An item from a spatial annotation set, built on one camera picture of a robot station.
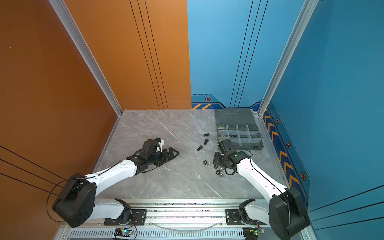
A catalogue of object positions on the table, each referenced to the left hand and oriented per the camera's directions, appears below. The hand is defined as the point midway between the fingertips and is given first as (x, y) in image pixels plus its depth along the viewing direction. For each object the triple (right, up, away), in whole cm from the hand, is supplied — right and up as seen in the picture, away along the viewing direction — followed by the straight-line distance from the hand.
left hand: (175, 154), depth 86 cm
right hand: (+23, -3, -1) cm, 24 cm away
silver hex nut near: (+27, -13, +1) cm, 29 cm away
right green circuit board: (+41, -33, -16) cm, 55 cm away
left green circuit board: (-23, -35, -15) cm, 44 cm away
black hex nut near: (+25, -11, +3) cm, 27 cm away
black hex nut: (+17, -6, +6) cm, 19 cm away
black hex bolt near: (+14, +2, +13) cm, 20 cm away
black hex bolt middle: (+19, +6, +17) cm, 26 cm away
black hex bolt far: (+19, +10, +20) cm, 29 cm away
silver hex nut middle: (+20, -7, +6) cm, 22 cm away
